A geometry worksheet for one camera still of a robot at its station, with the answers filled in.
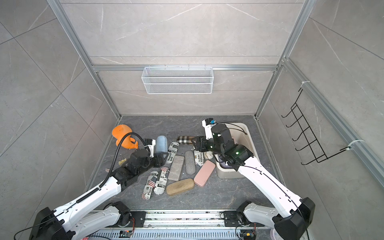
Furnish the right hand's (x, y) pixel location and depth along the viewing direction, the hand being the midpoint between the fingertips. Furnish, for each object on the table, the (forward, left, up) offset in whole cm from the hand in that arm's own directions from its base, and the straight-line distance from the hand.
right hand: (197, 139), depth 71 cm
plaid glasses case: (+17, +8, -25) cm, 31 cm away
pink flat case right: (-6, -4, -26) cm, 27 cm away
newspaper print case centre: (+4, -1, -25) cm, 26 cm away
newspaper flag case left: (-13, +27, -25) cm, 39 cm away
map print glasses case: (+6, -7, -26) cm, 28 cm away
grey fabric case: (+1, +5, -25) cm, 26 cm away
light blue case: (+2, +19, -7) cm, 20 cm away
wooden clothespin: (-3, +56, -27) cm, 62 cm away
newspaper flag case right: (-13, +21, -25) cm, 35 cm away
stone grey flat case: (-3, +13, -25) cm, 28 cm away
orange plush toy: (+22, +53, -20) cm, 61 cm away
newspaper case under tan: (+10, +16, -26) cm, 32 cm away
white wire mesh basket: (+49, +13, +2) cm, 50 cm away
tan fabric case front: (-14, +10, -25) cm, 31 cm away
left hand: (0, +17, -11) cm, 20 cm away
